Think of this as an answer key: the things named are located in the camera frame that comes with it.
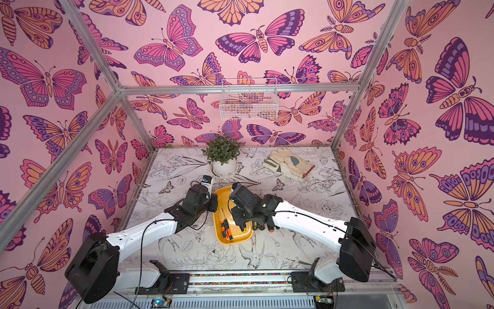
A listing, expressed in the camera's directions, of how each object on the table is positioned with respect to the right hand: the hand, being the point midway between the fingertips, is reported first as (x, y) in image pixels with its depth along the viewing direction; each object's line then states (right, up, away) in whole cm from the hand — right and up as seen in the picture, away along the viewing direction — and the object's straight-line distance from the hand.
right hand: (233, 216), depth 76 cm
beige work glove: (+34, +20, +34) cm, 52 cm away
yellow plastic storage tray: (-5, -1, +12) cm, 14 cm away
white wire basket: (+7, +53, +30) cm, 61 cm away
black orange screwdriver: (+12, -8, +10) cm, 17 cm away
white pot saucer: (-10, +14, +30) cm, 35 cm away
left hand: (-8, +7, +11) cm, 15 cm away
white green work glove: (+24, +19, +33) cm, 45 cm away
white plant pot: (-6, +19, +29) cm, 35 cm away
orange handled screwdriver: (+16, -9, +9) cm, 21 cm away
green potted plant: (-7, +28, +16) cm, 33 cm away
